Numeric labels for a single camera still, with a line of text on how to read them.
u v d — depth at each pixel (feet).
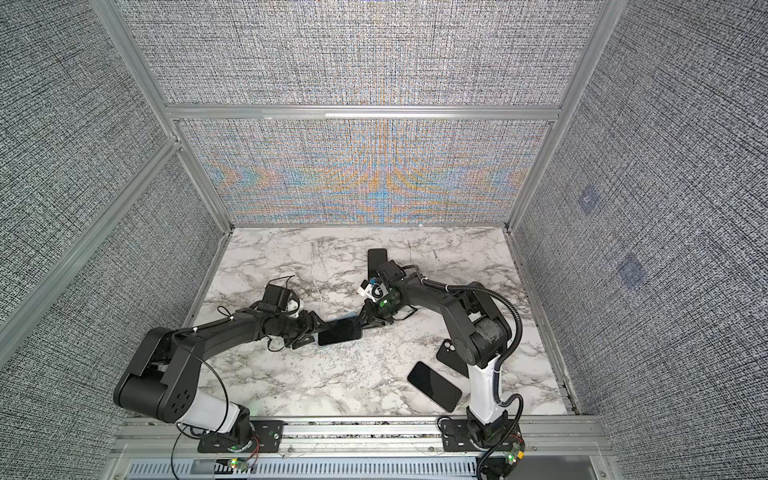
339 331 3.10
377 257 3.59
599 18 2.34
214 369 1.36
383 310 2.64
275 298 2.45
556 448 2.44
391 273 2.62
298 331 2.61
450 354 2.89
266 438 2.40
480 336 1.68
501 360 1.72
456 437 2.40
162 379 1.45
